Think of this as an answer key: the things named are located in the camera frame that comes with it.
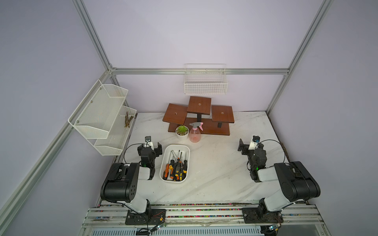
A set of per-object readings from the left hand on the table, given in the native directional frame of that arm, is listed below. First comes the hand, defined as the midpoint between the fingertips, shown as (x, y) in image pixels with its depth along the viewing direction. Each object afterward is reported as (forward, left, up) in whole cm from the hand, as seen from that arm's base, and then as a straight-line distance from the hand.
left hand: (150, 145), depth 94 cm
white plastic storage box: (-7, -10, -1) cm, 12 cm away
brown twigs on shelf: (+14, +17, +8) cm, 23 cm away
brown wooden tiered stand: (+13, -42, +10) cm, 45 cm away
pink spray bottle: (+8, -29, +1) cm, 30 cm away
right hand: (+1, -63, +3) cm, 63 cm away
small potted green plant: (+9, -20, +2) cm, 22 cm away
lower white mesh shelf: (-11, +14, +17) cm, 24 cm away
